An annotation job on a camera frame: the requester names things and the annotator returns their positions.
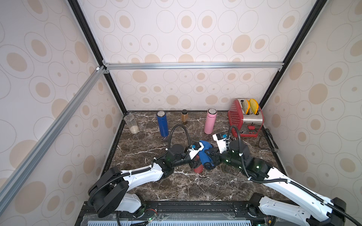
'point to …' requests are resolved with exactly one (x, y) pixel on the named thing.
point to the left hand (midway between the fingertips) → (207, 154)
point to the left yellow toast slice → (245, 104)
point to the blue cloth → (203, 157)
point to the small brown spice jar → (184, 116)
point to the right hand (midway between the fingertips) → (205, 154)
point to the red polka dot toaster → (249, 125)
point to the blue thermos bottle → (163, 124)
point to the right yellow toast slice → (254, 105)
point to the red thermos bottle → (199, 169)
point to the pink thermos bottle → (210, 121)
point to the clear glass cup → (131, 122)
